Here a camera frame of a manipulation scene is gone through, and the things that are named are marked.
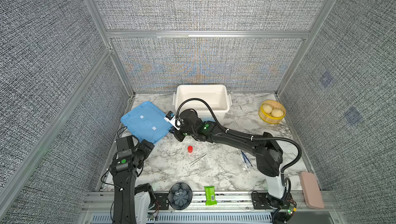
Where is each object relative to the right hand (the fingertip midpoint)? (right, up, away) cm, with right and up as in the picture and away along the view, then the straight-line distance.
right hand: (170, 128), depth 80 cm
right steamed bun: (+66, +7, +20) cm, 69 cm away
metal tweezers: (+13, -19, +6) cm, 24 cm away
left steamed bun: (+61, +10, +22) cm, 66 cm away
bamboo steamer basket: (+60, +4, +20) cm, 63 cm away
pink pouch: (+70, -31, -6) cm, 77 cm away
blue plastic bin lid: (-20, +1, +22) cm, 30 cm away
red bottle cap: (+10, -13, +8) cm, 18 cm away
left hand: (-11, -10, -2) cm, 15 cm away
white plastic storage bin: (+28, +18, +29) cm, 44 cm away
